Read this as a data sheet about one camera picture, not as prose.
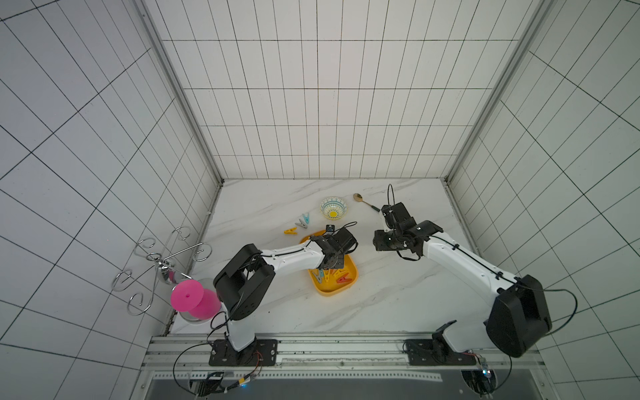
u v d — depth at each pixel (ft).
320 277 2.87
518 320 1.35
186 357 2.20
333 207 3.50
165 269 2.04
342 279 2.86
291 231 3.30
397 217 2.14
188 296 1.93
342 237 2.31
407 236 1.97
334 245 2.28
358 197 3.73
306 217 3.49
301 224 3.40
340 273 2.90
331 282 2.85
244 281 1.56
